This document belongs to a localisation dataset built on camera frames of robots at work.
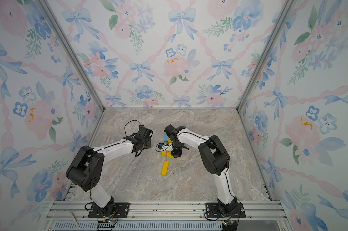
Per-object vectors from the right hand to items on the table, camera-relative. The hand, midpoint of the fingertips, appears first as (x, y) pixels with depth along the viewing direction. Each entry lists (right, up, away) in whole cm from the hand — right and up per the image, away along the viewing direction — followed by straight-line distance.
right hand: (178, 151), depth 95 cm
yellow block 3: (-6, -2, -2) cm, 7 cm away
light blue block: (-7, +10, -13) cm, 18 cm away
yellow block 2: (-9, -1, -2) cm, 9 cm away
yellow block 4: (-8, -9, -7) cm, 14 cm away
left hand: (-20, +7, 0) cm, 21 cm away
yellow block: (-5, +6, +5) cm, 9 cm away
